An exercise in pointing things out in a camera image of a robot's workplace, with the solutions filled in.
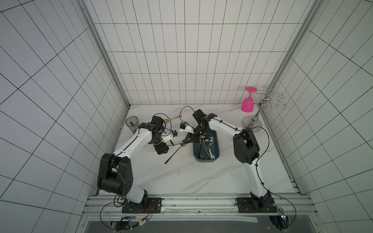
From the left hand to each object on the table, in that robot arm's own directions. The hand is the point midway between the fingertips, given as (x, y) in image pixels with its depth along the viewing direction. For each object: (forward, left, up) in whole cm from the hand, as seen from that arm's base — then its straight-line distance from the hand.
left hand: (159, 148), depth 85 cm
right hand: (+5, -13, -2) cm, 14 cm away
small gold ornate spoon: (+27, 0, -8) cm, 28 cm away
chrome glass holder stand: (+23, -63, +19) cm, 70 cm away
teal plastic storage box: (+3, -30, -7) cm, 31 cm away
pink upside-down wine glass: (+30, -58, +8) cm, 66 cm away
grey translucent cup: (+13, +18, +8) cm, 24 cm away
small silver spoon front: (+10, -33, -7) cm, 35 cm away
